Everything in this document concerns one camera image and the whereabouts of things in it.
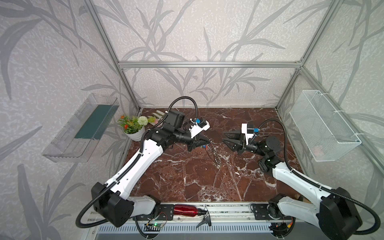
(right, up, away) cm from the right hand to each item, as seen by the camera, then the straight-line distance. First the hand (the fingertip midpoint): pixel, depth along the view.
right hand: (224, 132), depth 66 cm
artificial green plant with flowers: (-52, +3, +23) cm, 57 cm away
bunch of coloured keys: (-9, -7, +2) cm, 11 cm away
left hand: (-6, -2, +1) cm, 7 cm away
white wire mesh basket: (+44, 0, -2) cm, 44 cm away
